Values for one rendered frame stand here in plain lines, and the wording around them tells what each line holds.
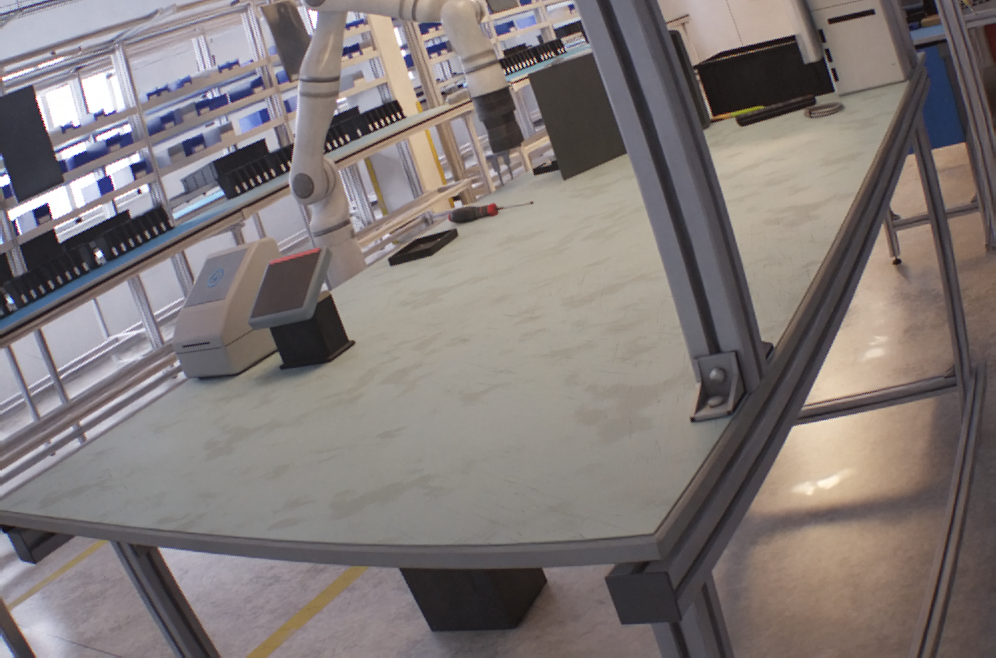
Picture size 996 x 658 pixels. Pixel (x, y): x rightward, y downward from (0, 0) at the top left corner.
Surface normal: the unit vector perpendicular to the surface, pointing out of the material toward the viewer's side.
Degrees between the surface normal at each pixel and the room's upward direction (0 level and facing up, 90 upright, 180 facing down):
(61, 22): 90
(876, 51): 90
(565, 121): 90
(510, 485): 0
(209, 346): 90
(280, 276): 32
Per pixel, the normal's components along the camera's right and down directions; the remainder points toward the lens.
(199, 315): -0.56, -0.49
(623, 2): -0.44, 0.31
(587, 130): 0.54, -0.03
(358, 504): -0.32, -0.93
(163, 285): 0.84, -0.19
